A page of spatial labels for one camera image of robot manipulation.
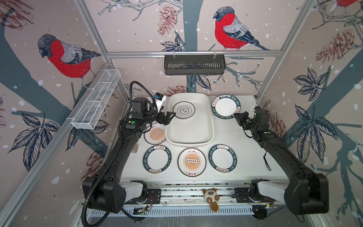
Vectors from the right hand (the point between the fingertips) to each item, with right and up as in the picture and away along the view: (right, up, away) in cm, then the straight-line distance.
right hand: (234, 111), depth 83 cm
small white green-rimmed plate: (-31, +1, +28) cm, 42 cm away
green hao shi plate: (-4, +4, +6) cm, 8 cm away
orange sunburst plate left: (-51, -16, +15) cm, 56 cm away
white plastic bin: (-24, -11, +23) cm, 35 cm away
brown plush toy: (-16, -44, -12) cm, 48 cm away
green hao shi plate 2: (-48, -30, +3) cm, 56 cm away
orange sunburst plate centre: (-26, -32, +2) cm, 41 cm away
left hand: (-38, +2, -8) cm, 39 cm away
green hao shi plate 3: (-6, -29, +3) cm, 30 cm away
